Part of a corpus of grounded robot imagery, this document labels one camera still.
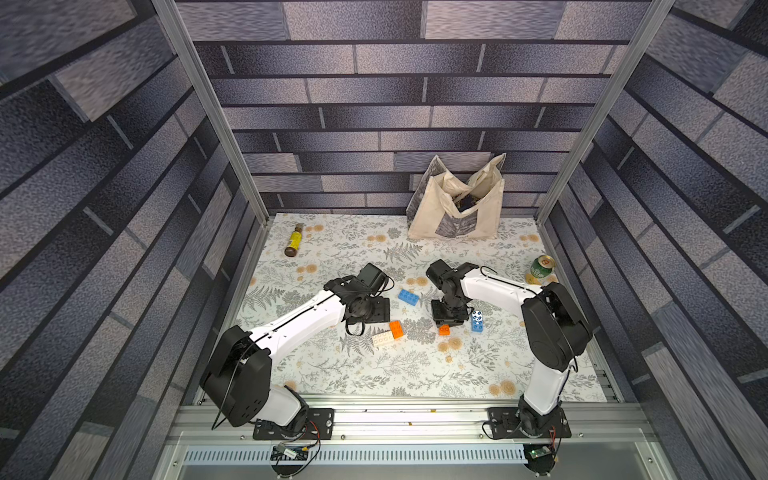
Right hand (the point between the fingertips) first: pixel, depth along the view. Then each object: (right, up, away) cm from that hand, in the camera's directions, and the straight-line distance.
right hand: (439, 322), depth 91 cm
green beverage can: (+33, +17, +2) cm, 37 cm away
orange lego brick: (-14, -2, -1) cm, 14 cm away
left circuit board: (-42, -27, -20) cm, 54 cm away
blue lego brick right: (+12, 0, -1) cm, 12 cm away
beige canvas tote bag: (+3, +36, +1) cm, 37 cm away
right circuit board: (+22, -29, -19) cm, 41 cm away
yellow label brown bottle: (-51, +25, +18) cm, 60 cm away
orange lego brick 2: (+1, -2, -3) cm, 4 cm away
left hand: (-18, +5, -7) cm, 20 cm away
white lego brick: (-18, -4, -4) cm, 19 cm away
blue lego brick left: (-9, +7, +5) cm, 12 cm away
